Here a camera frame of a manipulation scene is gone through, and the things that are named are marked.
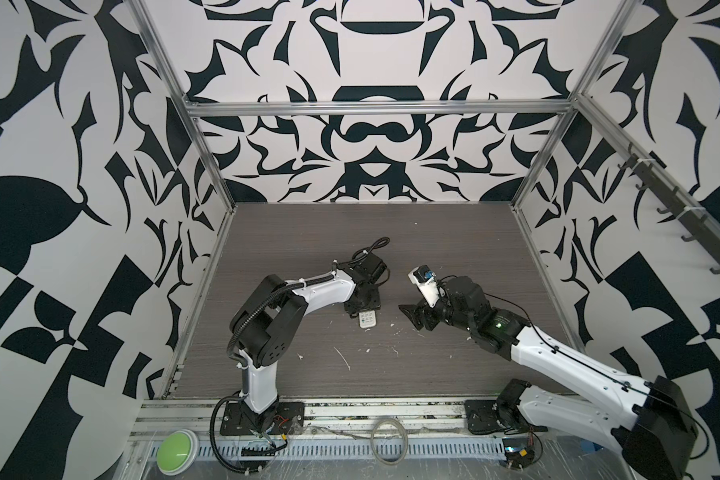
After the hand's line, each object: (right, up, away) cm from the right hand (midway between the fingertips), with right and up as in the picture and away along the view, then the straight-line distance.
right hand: (412, 295), depth 78 cm
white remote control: (-11, -9, +11) cm, 18 cm away
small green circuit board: (+24, -35, -7) cm, 43 cm away
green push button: (-55, -34, -8) cm, 66 cm away
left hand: (-9, -4, +14) cm, 17 cm away
